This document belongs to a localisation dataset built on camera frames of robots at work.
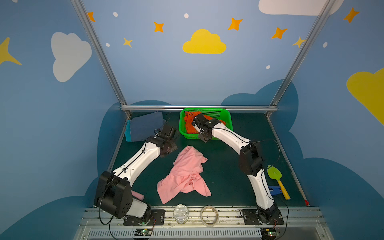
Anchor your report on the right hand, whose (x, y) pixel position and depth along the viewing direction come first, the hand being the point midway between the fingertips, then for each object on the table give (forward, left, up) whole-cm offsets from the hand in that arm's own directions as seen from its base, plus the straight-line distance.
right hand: (208, 132), depth 97 cm
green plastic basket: (+20, -15, -1) cm, 25 cm away
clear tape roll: (-51, -2, -9) cm, 51 cm away
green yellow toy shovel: (-22, -40, -9) cm, 47 cm away
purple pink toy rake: (-39, +38, -8) cm, 56 cm away
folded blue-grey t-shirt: (+9, +48, -8) cm, 50 cm away
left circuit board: (-55, +31, -10) cm, 64 cm away
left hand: (-15, +20, +3) cm, 25 cm away
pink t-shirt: (-28, +13, -6) cm, 32 cm away
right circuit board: (-52, -30, -11) cm, 61 cm away
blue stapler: (-32, -38, -9) cm, 51 cm away
